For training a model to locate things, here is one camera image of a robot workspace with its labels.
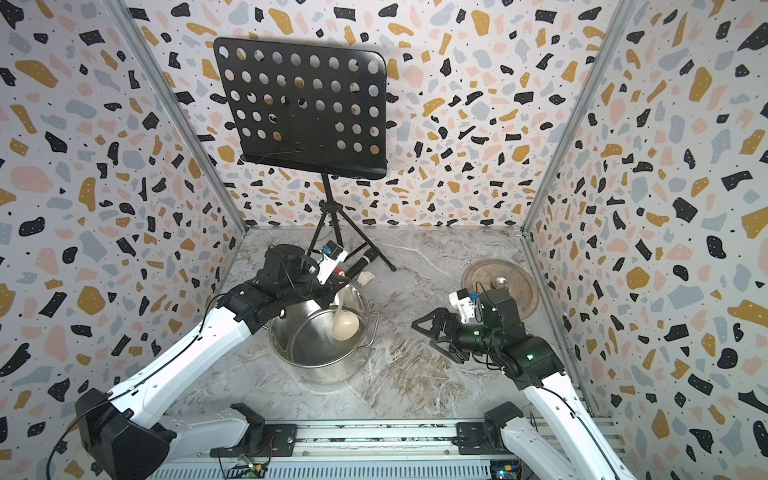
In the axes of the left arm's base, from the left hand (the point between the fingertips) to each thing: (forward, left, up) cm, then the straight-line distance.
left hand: (348, 278), depth 74 cm
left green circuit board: (-37, +24, -28) cm, 52 cm away
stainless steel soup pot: (-5, +18, -30) cm, 35 cm away
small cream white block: (+17, 0, -23) cm, 29 cm away
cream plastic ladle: (-1, +4, -22) cm, 23 cm away
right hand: (-15, -17, -1) cm, 23 cm away
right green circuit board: (-37, -38, -27) cm, 60 cm away
